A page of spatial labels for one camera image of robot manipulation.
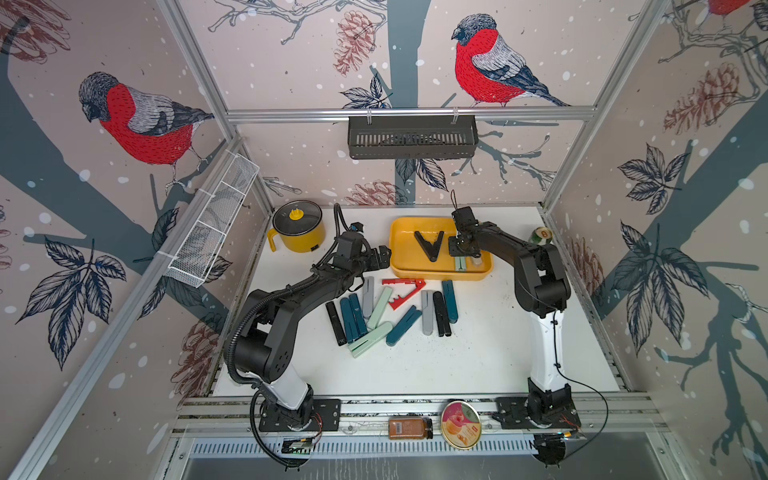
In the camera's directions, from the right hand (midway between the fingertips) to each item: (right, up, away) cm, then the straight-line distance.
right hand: (458, 245), depth 107 cm
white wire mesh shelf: (-73, +5, -31) cm, 79 cm away
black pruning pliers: (-9, -21, -19) cm, 30 cm away
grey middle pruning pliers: (-13, -17, -15) cm, 26 cm away
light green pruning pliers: (-1, -6, -7) cm, 9 cm away
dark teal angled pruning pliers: (-21, -23, -19) cm, 37 cm away
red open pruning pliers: (-22, -18, -15) cm, 32 cm away
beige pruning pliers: (+5, -5, -7) cm, 10 cm away
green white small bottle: (+26, +3, -10) cm, 28 cm away
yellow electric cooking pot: (-57, +7, -6) cm, 58 cm away
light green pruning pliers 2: (-28, -19, -17) cm, 38 cm away
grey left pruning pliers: (-32, -16, -13) cm, 38 cm away
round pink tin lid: (-8, -41, -38) cm, 56 cm away
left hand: (-27, 0, -15) cm, 31 cm away
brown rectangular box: (-21, -41, -39) cm, 60 cm away
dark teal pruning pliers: (-6, -17, -15) cm, 23 cm away
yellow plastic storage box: (-19, -6, -3) cm, 20 cm away
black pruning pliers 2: (-41, -23, -20) cm, 51 cm away
